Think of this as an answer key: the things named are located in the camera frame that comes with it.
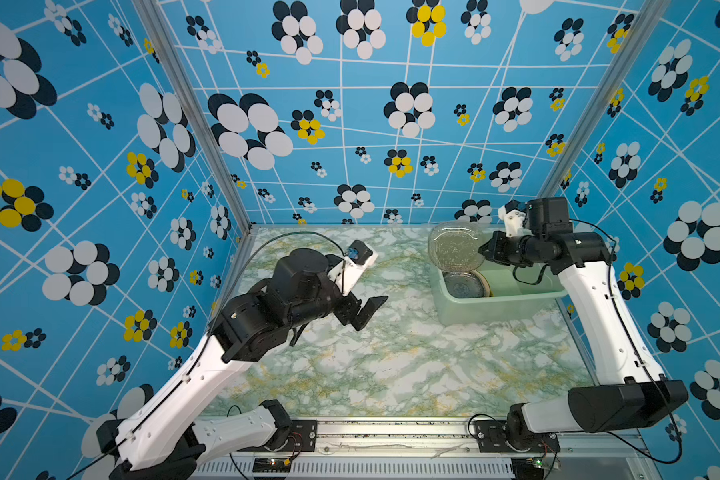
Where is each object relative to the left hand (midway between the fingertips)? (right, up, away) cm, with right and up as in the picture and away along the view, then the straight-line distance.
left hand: (373, 279), depth 58 cm
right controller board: (+37, -46, +11) cm, 60 cm away
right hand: (+28, +6, +16) cm, 33 cm away
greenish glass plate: (+21, +7, +18) cm, 29 cm away
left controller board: (-25, -47, +14) cm, 55 cm away
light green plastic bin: (+50, -8, +42) cm, 66 cm away
